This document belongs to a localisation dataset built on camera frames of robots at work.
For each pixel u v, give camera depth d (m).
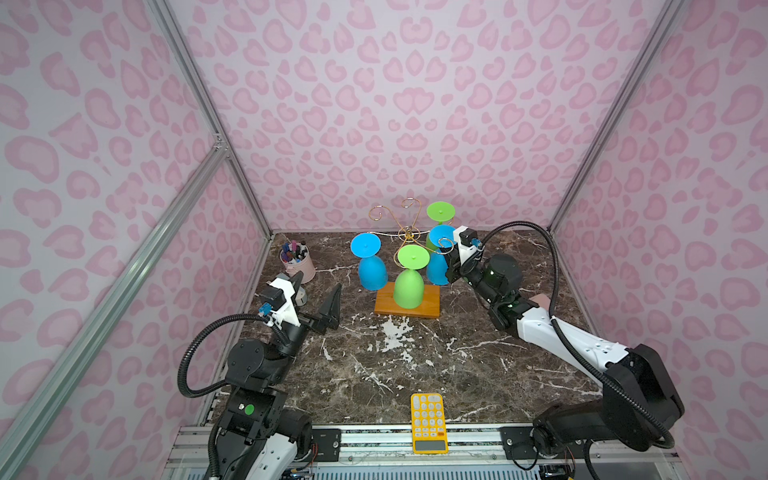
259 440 0.47
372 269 0.79
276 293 0.48
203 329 0.40
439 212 0.78
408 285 0.74
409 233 0.76
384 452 0.72
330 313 0.53
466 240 0.63
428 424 0.75
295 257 0.95
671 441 0.39
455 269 0.68
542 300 0.99
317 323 0.54
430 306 0.97
